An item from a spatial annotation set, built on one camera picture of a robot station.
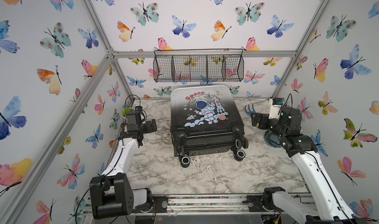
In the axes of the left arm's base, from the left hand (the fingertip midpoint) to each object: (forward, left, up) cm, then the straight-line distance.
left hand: (147, 121), depth 87 cm
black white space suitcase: (-4, -33, +6) cm, 34 cm away
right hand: (-7, -61, +14) cm, 62 cm away
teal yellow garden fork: (+20, -71, -18) cm, 76 cm away
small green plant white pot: (+14, +18, -6) cm, 23 cm away
